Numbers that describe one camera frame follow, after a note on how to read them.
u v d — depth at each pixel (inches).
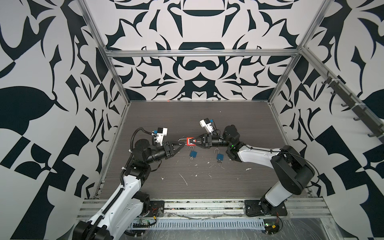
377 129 19.7
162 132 27.4
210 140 26.6
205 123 29.0
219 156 36.0
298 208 29.9
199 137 28.0
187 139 28.1
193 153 37.0
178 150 27.1
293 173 18.0
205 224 28.1
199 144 27.9
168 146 25.5
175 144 27.9
